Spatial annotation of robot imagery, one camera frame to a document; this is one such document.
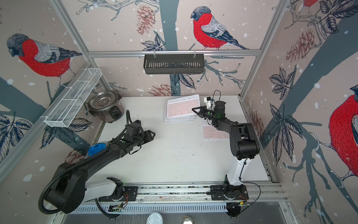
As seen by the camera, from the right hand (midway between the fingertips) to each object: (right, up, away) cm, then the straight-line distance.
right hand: (193, 108), depth 91 cm
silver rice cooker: (-63, +3, +9) cm, 64 cm away
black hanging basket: (-26, +31, +3) cm, 41 cm away
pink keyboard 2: (-2, -7, +13) cm, 15 cm away
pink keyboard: (-7, +2, +4) cm, 8 cm away
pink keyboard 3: (+13, -17, +6) cm, 22 cm away
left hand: (-25, -15, -4) cm, 29 cm away
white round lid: (-20, -50, -29) cm, 61 cm away
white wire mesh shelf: (-70, -1, -19) cm, 72 cm away
